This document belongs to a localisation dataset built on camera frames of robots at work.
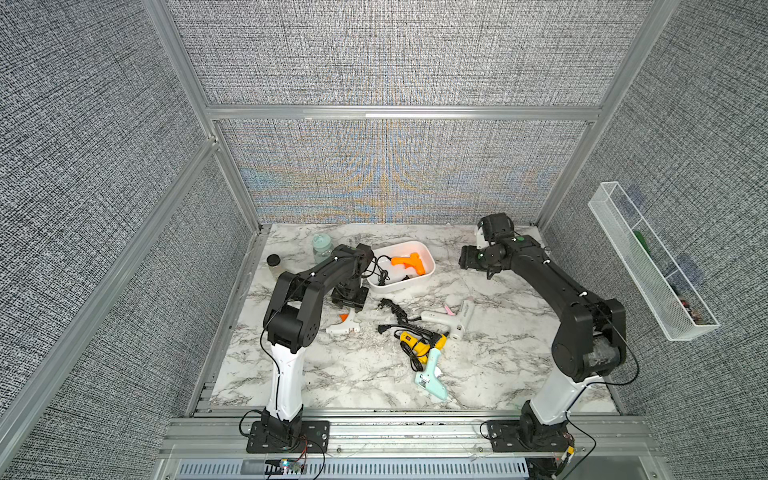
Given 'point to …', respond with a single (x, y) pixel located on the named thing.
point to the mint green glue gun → (430, 379)
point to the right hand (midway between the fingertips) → (471, 253)
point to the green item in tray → (642, 239)
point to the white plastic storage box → (400, 275)
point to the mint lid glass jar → (321, 246)
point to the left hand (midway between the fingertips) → (355, 304)
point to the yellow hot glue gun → (417, 344)
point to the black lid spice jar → (273, 260)
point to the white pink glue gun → (459, 316)
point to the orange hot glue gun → (413, 260)
